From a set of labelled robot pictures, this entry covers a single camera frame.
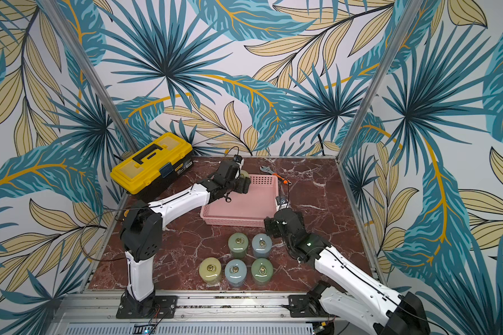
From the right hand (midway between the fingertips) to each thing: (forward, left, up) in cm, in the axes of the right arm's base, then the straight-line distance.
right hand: (280, 215), depth 80 cm
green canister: (-18, +8, -7) cm, 21 cm away
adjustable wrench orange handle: (+28, -7, -15) cm, 33 cm away
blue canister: (-9, +7, -7) cm, 14 cm away
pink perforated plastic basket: (+12, +13, -15) cm, 23 cm away
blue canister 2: (-18, +17, -7) cm, 26 cm away
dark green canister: (-8, +16, -7) cm, 20 cm away
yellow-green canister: (-18, +26, -6) cm, 32 cm away
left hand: (+18, +14, -1) cm, 23 cm away
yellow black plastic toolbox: (+27, +52, +3) cm, 59 cm away
